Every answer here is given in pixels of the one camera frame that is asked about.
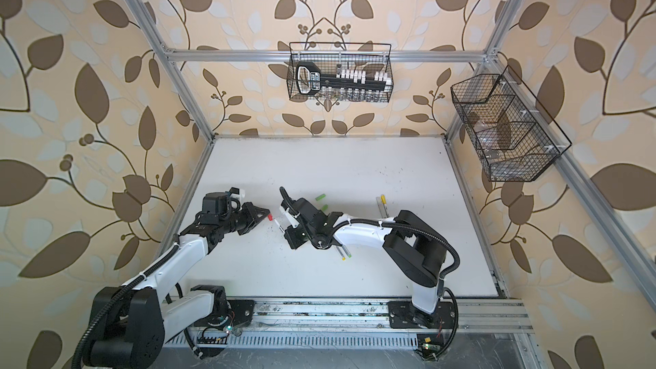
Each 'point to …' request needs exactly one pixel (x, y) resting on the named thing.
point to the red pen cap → (270, 217)
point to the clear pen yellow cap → (383, 201)
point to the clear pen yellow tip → (339, 249)
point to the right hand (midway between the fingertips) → (286, 235)
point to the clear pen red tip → (279, 225)
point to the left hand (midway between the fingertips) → (264, 209)
